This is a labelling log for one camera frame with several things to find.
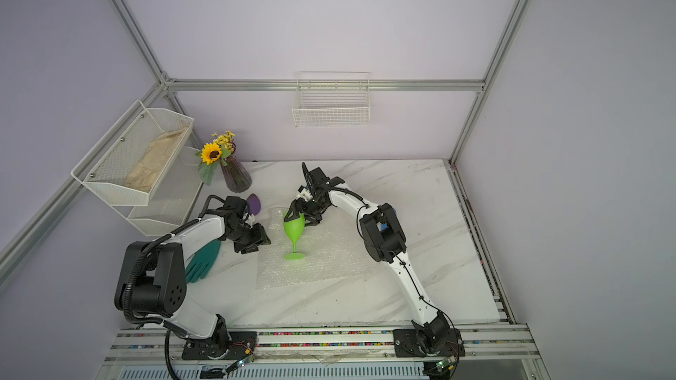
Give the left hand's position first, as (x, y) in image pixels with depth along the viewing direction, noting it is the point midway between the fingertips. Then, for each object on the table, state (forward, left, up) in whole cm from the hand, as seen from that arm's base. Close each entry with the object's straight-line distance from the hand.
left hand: (265, 247), depth 91 cm
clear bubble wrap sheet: (+1, -23, -2) cm, 23 cm away
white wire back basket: (+44, -23, +31) cm, 59 cm away
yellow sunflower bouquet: (+25, +18, +22) cm, 38 cm away
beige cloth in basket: (+11, +31, +28) cm, 43 cm away
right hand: (+8, -10, +3) cm, 13 cm away
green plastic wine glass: (+5, -10, +4) cm, 12 cm away
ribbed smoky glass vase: (+28, +16, +7) cm, 33 cm away
